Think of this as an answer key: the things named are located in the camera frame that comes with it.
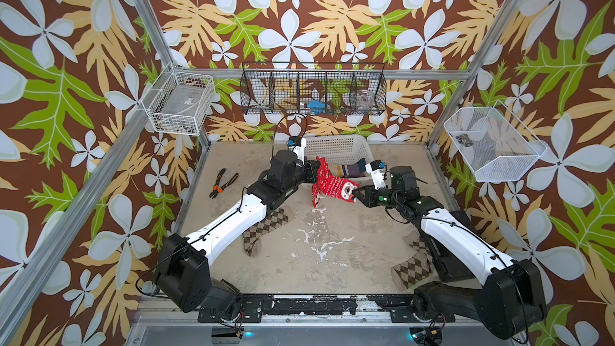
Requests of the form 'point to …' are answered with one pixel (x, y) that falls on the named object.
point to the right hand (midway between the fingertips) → (353, 190)
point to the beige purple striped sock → (352, 170)
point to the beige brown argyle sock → (251, 237)
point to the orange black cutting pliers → (228, 183)
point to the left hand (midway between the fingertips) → (322, 160)
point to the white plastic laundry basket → (351, 153)
